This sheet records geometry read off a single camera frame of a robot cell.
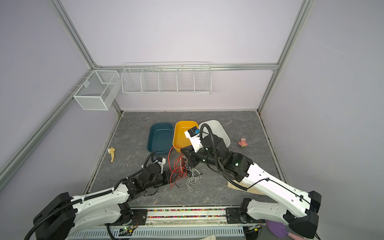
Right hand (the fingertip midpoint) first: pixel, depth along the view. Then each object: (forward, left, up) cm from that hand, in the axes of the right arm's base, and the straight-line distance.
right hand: (181, 151), depth 63 cm
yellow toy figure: (+17, +50, -28) cm, 60 cm away
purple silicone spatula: (-25, -46, -31) cm, 61 cm away
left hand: (-2, +5, -25) cm, 25 cm away
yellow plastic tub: (+27, +7, -32) cm, 43 cm away
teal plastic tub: (+25, +19, -26) cm, 41 cm away
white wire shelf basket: (+54, +14, +1) cm, 56 cm away
